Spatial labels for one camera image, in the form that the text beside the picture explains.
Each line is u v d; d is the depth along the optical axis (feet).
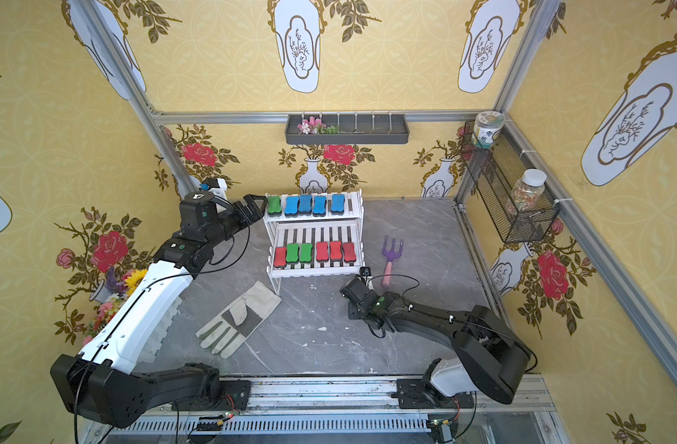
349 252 2.88
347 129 3.02
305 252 2.90
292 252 2.88
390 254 3.40
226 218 2.09
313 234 3.07
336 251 2.88
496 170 3.26
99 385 1.23
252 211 2.18
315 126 2.90
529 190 2.13
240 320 2.88
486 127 2.79
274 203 2.64
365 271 2.57
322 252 2.90
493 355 1.39
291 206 2.66
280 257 2.82
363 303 2.16
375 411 2.35
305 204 2.66
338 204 2.68
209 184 2.13
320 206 2.68
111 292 2.50
